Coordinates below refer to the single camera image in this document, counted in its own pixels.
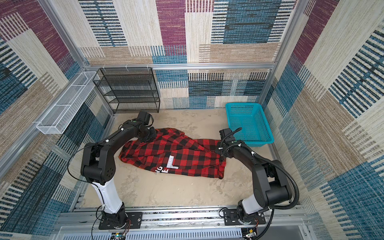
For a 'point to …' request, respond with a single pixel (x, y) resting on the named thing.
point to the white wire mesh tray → (57, 119)
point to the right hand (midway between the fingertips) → (220, 151)
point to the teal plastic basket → (256, 131)
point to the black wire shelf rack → (128, 90)
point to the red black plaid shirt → (171, 152)
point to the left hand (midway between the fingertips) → (155, 134)
